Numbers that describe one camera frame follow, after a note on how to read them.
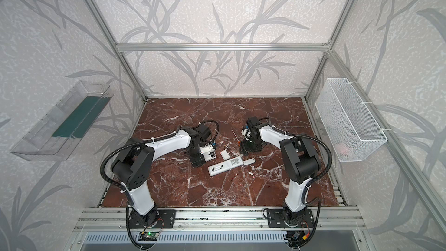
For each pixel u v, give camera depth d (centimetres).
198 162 82
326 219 75
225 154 94
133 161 52
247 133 87
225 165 88
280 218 73
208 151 85
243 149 85
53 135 63
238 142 98
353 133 60
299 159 50
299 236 74
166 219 74
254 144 81
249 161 91
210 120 84
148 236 72
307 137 50
